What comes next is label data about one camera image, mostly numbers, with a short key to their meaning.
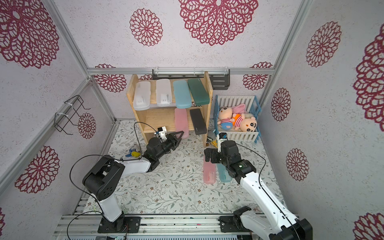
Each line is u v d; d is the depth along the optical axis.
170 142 0.77
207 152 0.69
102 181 0.48
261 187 0.47
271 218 0.42
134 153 0.97
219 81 0.96
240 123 1.03
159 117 0.95
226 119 1.04
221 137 0.68
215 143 1.03
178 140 0.78
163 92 0.72
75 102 0.81
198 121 0.89
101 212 0.58
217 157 0.69
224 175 0.90
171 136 0.79
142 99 0.68
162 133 0.81
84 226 0.75
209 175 0.90
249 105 1.13
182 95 0.71
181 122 0.88
